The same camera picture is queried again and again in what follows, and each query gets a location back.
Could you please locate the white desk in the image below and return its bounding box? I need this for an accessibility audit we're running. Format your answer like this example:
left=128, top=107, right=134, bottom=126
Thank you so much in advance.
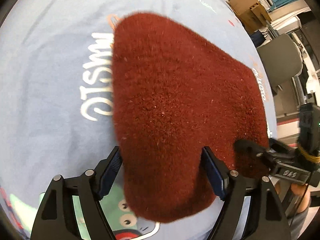
left=270, top=0, right=319, bottom=79

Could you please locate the wooden bedside cabinet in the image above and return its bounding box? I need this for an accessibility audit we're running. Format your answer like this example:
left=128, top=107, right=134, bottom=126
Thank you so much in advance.
left=228, top=0, right=272, bottom=35

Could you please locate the blue dinosaur print bedspread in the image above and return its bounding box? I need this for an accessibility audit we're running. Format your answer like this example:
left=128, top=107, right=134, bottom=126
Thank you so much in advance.
left=1, top=0, right=277, bottom=239

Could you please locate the grey office chair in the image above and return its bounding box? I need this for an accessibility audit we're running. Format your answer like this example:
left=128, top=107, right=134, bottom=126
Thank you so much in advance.
left=257, top=34, right=303, bottom=96

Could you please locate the dark blue bag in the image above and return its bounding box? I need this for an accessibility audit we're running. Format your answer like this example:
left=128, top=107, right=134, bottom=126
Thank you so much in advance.
left=250, top=30, right=266, bottom=48

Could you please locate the person's right hand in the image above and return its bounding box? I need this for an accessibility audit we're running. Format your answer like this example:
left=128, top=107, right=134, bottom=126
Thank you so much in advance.
left=291, top=184, right=310, bottom=213

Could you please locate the dark red knit sweater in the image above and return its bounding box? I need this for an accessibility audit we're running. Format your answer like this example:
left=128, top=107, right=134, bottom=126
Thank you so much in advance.
left=112, top=13, right=268, bottom=223

